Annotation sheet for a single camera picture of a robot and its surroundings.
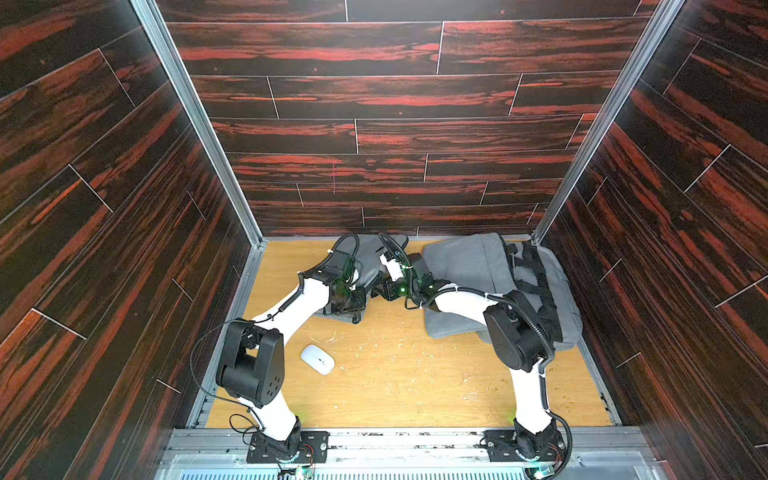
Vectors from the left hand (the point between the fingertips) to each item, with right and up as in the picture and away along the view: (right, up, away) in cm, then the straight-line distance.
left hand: (367, 306), depth 90 cm
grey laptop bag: (-2, +18, +18) cm, 26 cm away
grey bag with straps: (+58, +9, +12) cm, 60 cm away
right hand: (+4, +8, +8) cm, 12 cm away
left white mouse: (-15, -15, -3) cm, 21 cm away
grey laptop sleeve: (+37, +14, +11) cm, 41 cm away
